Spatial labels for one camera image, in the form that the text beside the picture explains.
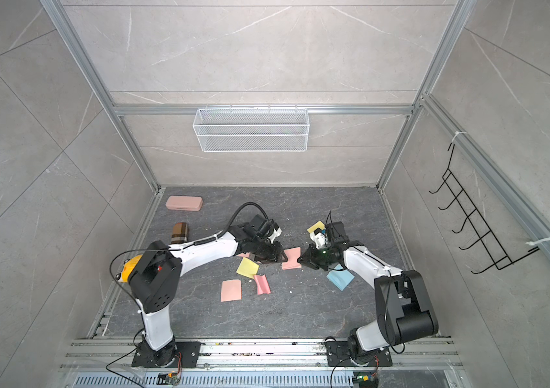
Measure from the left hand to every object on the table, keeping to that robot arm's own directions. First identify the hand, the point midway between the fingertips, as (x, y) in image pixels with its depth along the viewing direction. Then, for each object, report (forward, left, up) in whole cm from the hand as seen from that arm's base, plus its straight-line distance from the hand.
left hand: (290, 258), depth 86 cm
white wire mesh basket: (+49, +14, +21) cm, 55 cm away
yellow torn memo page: (+1, +16, -9) cm, 19 cm away
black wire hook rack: (-1, -51, +24) cm, 57 cm away
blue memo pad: (-5, -18, -7) cm, 20 cm away
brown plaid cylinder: (+15, +45, -5) cm, 48 cm away
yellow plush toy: (-1, +59, -1) cm, 59 cm away
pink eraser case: (+33, +48, -6) cm, 59 cm away
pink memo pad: (+2, -1, -1) cm, 3 cm away
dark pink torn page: (-7, +11, -7) cm, 14 cm away
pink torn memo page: (-8, +22, -8) cm, 25 cm away
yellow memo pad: (+20, -14, -7) cm, 26 cm away
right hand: (0, -4, -2) cm, 5 cm away
